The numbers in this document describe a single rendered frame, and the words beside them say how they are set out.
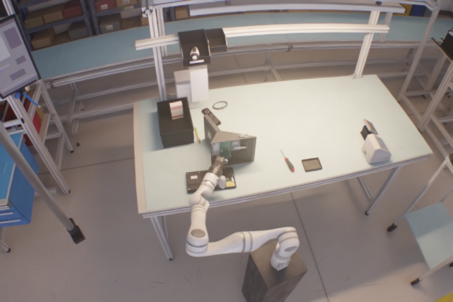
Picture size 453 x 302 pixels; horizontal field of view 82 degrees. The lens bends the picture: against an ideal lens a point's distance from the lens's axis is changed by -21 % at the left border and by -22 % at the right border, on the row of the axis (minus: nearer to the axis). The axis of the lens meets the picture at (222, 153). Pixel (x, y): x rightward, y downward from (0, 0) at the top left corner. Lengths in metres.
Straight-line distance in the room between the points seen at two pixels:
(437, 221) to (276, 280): 1.78
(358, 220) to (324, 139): 1.16
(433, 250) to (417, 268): 0.31
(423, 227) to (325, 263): 0.93
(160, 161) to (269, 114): 0.77
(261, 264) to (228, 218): 1.14
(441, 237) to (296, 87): 1.80
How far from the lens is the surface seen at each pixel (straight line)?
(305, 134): 2.09
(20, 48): 1.97
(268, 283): 1.72
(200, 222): 1.41
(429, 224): 2.99
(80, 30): 5.39
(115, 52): 3.11
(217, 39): 1.98
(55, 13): 5.33
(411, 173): 3.66
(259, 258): 1.76
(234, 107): 2.20
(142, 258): 2.73
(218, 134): 1.74
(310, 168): 1.92
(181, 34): 1.94
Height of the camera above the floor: 2.48
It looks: 51 degrees down
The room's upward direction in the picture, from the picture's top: straight up
